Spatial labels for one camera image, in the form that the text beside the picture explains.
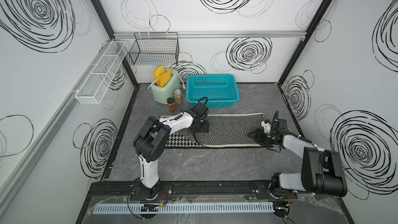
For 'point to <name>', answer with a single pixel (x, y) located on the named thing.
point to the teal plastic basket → (221, 90)
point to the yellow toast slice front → (163, 81)
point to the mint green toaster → (160, 95)
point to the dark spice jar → (171, 104)
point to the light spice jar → (178, 96)
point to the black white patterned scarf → (224, 130)
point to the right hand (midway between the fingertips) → (253, 137)
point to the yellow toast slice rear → (158, 71)
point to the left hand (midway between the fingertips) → (204, 129)
